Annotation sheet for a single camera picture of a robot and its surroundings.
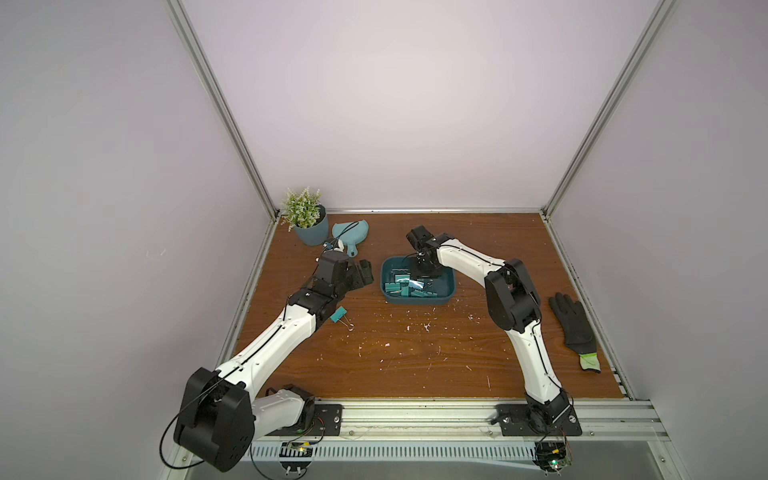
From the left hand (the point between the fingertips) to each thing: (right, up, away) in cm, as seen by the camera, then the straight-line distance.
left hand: (362, 265), depth 83 cm
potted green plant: (-20, +14, +15) cm, 28 cm away
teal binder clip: (-8, -16, +7) cm, 19 cm away
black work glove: (+65, -20, +5) cm, 68 cm away
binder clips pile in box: (+12, -8, +14) cm, 21 cm away
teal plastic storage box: (+26, -7, +15) cm, 31 cm away
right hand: (+18, -2, +18) cm, 26 cm away
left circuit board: (-16, -45, -11) cm, 49 cm away
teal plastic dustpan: (-8, +9, +31) cm, 33 cm away
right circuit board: (+46, -43, -15) cm, 65 cm away
